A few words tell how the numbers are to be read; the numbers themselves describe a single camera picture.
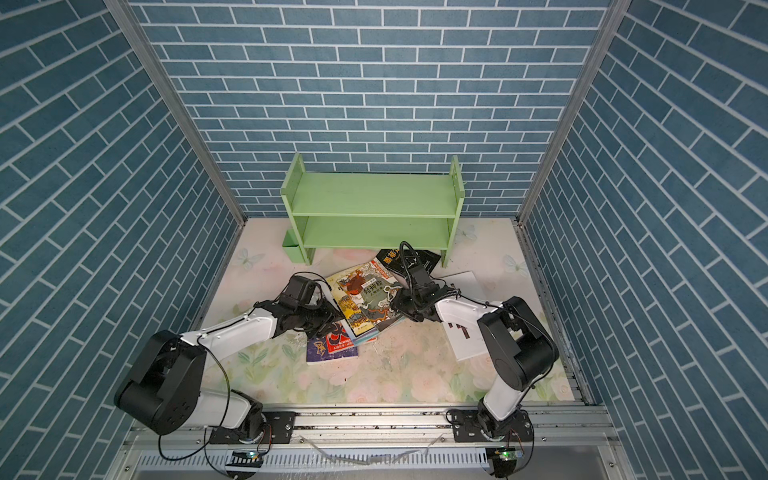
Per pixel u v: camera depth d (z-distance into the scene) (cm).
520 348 47
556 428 75
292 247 105
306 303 74
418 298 73
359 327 87
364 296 94
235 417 62
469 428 73
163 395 43
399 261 105
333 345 85
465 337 87
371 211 83
